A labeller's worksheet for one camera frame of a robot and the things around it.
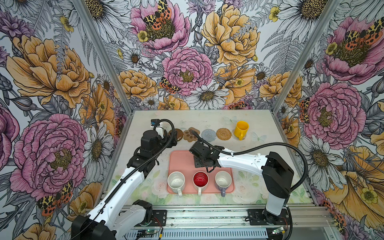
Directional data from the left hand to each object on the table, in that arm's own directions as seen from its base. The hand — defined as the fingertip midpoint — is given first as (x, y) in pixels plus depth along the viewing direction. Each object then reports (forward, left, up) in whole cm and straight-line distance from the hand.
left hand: (169, 136), depth 79 cm
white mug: (-16, -3, -21) cm, 26 cm away
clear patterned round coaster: (+13, -42, -21) cm, 49 cm away
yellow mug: (+14, -44, -13) cm, 48 cm away
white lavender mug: (-16, -29, -21) cm, 39 cm away
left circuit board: (-39, +10, -23) cm, 46 cm away
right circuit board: (-39, -52, -22) cm, 69 cm away
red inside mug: (-16, -16, -21) cm, 31 cm away
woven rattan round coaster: (+18, -34, -22) cm, 44 cm away
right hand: (-9, -17, -16) cm, 24 cm away
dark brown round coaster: (+17, -3, -21) cm, 27 cm away
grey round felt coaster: (+17, -23, -22) cm, 36 cm away
